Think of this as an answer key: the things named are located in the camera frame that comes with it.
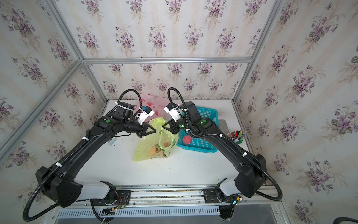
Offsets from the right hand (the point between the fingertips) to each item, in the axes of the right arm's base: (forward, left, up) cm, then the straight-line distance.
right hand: (167, 125), depth 72 cm
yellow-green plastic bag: (-8, +4, -6) cm, 11 cm away
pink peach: (+3, -11, -21) cm, 24 cm away
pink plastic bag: (+39, +15, -25) cm, 48 cm away
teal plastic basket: (+3, -20, -26) cm, 33 cm away
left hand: (-2, +6, -1) cm, 7 cm away
